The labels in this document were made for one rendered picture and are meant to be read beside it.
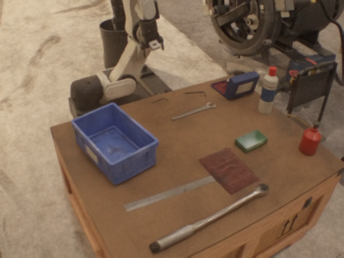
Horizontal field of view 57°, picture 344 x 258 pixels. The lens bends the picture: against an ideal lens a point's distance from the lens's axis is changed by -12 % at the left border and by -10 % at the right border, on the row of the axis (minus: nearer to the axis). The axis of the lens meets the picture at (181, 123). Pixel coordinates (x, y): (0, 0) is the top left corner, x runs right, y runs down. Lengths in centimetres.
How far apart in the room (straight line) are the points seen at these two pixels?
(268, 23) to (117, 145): 137
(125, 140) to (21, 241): 75
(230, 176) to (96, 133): 55
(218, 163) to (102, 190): 43
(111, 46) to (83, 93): 79
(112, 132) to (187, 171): 36
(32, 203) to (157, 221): 92
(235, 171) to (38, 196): 107
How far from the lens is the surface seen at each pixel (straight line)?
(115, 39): 268
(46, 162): 207
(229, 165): 128
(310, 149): 143
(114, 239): 108
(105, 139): 140
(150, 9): 171
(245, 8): 244
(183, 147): 137
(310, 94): 210
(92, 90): 202
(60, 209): 181
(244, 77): 163
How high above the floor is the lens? 137
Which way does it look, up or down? 37 degrees down
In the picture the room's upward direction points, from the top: 4 degrees clockwise
